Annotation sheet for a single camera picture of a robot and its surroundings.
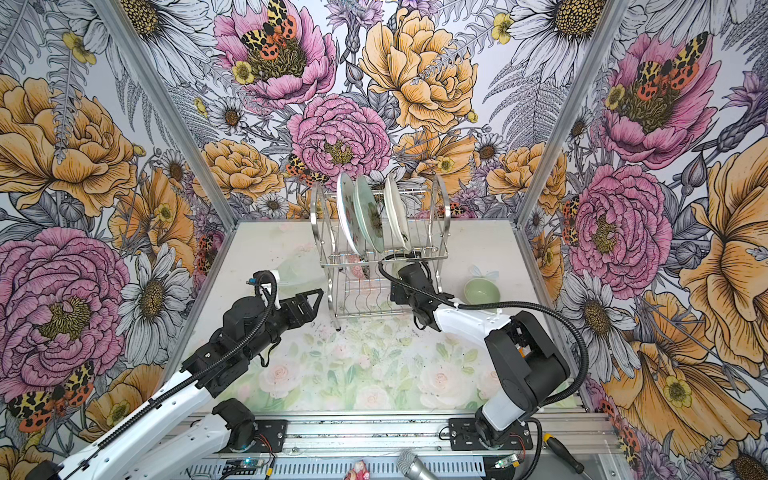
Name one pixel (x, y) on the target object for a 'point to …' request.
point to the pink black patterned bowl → (359, 270)
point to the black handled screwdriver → (562, 450)
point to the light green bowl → (481, 290)
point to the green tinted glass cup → (399, 264)
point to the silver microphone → (410, 465)
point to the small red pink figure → (359, 472)
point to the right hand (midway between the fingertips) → (406, 291)
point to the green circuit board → (246, 466)
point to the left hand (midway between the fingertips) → (311, 304)
